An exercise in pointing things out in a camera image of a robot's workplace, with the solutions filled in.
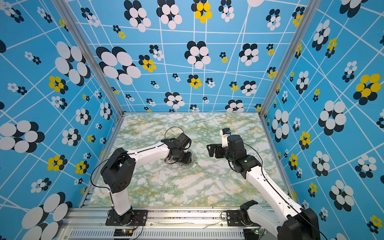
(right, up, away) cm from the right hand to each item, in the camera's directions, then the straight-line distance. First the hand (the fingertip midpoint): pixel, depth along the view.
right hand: (215, 145), depth 80 cm
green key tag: (-12, -14, +11) cm, 21 cm away
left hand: (-14, -10, +10) cm, 20 cm away
